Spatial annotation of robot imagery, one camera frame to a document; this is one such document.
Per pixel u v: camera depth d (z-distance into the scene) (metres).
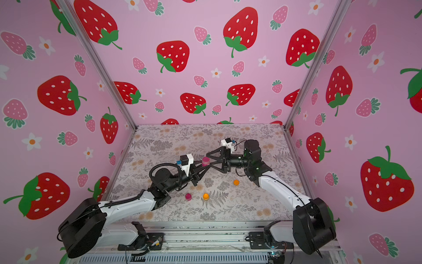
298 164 1.06
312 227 0.41
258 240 0.73
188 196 0.86
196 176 0.66
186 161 0.61
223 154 0.64
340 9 0.69
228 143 0.72
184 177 0.65
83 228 0.42
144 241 0.68
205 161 0.67
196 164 0.71
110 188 0.95
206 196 0.87
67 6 0.67
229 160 0.64
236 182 0.93
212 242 0.75
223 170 0.69
